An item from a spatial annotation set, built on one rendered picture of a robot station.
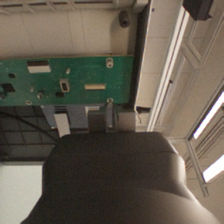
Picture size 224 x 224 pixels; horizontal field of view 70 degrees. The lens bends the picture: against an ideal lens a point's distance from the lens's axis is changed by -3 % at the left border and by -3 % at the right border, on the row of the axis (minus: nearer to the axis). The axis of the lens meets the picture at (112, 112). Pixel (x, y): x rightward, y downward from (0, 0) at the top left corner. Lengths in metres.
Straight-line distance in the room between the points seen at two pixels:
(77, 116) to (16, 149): 0.13
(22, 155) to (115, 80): 0.21
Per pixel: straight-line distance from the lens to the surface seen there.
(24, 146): 0.29
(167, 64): 0.91
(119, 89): 0.16
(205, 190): 1.55
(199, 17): 0.67
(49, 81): 0.16
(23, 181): 0.40
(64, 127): 0.23
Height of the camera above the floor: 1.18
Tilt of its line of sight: 1 degrees up
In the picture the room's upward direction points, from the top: 89 degrees clockwise
